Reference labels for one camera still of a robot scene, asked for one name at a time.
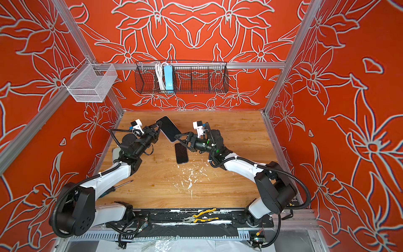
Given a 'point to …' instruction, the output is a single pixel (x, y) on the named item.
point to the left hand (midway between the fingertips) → (162, 121)
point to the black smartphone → (181, 154)
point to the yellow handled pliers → (193, 219)
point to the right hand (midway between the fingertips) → (177, 138)
